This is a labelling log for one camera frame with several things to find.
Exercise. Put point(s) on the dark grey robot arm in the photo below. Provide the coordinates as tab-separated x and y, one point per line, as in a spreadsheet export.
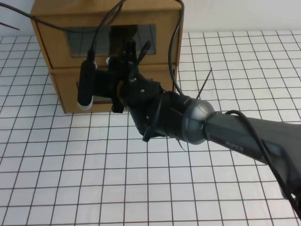
276	144

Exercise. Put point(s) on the cardboard shoebox drawer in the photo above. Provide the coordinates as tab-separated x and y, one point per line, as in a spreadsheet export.
64	81
71	24

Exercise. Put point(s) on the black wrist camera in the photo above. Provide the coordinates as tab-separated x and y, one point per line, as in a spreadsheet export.
86	87

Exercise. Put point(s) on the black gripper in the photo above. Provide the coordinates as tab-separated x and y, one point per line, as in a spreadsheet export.
155	112

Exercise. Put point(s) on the thin dark stick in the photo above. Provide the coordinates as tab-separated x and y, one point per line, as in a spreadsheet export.
8	26

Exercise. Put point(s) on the brown cardboard shoebox cabinet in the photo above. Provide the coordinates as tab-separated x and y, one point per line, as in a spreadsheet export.
70	26

